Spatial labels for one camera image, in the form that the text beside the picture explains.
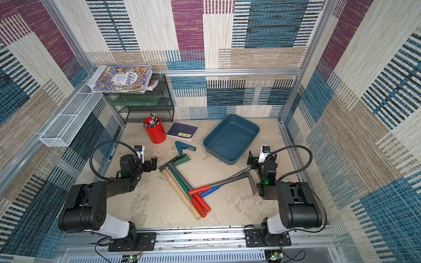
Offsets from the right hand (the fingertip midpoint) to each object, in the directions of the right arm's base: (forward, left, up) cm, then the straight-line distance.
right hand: (260, 153), depth 92 cm
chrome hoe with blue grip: (-7, +10, -8) cm, 14 cm away
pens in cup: (+19, +62, +6) cm, 65 cm away
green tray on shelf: (+25, +70, +19) cm, 77 cm away
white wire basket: (-1, +90, +26) cm, 93 cm away
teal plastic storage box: (+16, +15, -6) cm, 22 cm away
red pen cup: (+18, +62, -2) cm, 64 cm away
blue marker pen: (+9, +92, -12) cm, 93 cm away
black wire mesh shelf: (+37, +59, +1) cm, 70 cm away
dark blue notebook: (+23, +46, -6) cm, 52 cm away
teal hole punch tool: (+11, +46, -7) cm, 48 cm away
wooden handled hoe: (-21, +40, -8) cm, 46 cm away
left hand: (0, +62, -2) cm, 62 cm away
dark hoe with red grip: (-15, +5, -9) cm, 18 cm away
